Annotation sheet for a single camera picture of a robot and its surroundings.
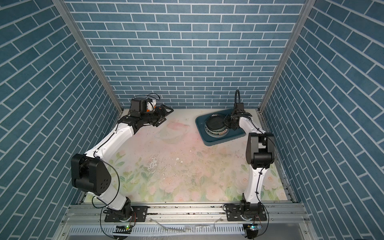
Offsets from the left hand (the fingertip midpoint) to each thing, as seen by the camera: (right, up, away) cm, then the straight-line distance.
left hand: (170, 113), depth 83 cm
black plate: (+28, -5, +27) cm, 39 cm away
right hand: (+33, -4, +19) cm, 38 cm away
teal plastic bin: (+22, -17, +12) cm, 30 cm away
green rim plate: (+27, -13, +19) cm, 36 cm away
